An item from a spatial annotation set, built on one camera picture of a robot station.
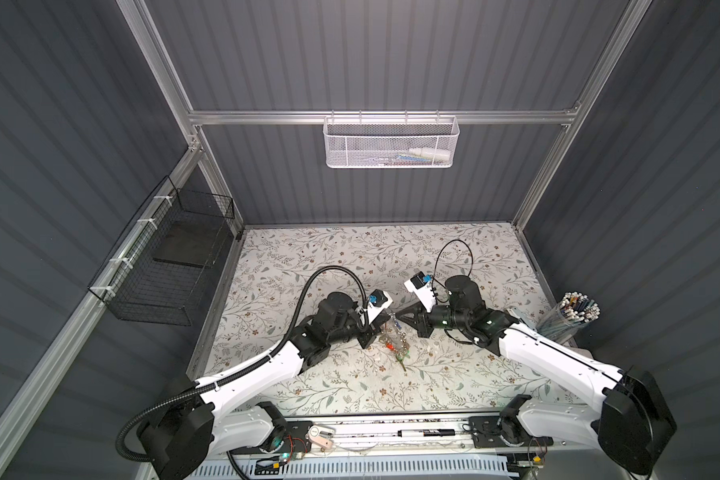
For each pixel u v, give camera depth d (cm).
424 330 68
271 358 51
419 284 68
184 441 39
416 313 70
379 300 64
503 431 68
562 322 80
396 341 83
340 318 61
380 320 67
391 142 124
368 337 68
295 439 73
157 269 73
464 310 62
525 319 92
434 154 86
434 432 74
